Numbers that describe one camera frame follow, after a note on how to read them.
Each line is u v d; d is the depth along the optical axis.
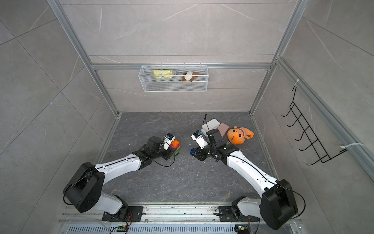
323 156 0.58
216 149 0.61
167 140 0.76
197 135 0.71
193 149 0.79
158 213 0.75
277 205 0.39
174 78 0.90
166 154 0.78
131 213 0.73
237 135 0.95
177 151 0.94
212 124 1.05
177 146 0.89
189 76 0.86
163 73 0.83
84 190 0.43
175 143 0.88
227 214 0.72
